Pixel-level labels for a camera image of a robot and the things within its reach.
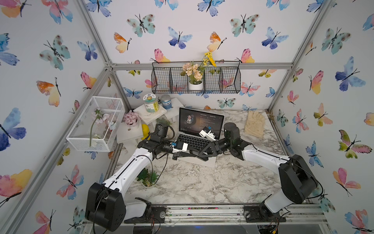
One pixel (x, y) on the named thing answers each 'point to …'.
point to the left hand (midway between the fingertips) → (195, 150)
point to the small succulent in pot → (162, 121)
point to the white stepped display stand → (124, 134)
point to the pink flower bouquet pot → (131, 118)
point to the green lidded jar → (151, 105)
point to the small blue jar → (166, 103)
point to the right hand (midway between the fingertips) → (201, 156)
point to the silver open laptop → (191, 123)
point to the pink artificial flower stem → (100, 117)
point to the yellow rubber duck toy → (145, 130)
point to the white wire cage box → (97, 127)
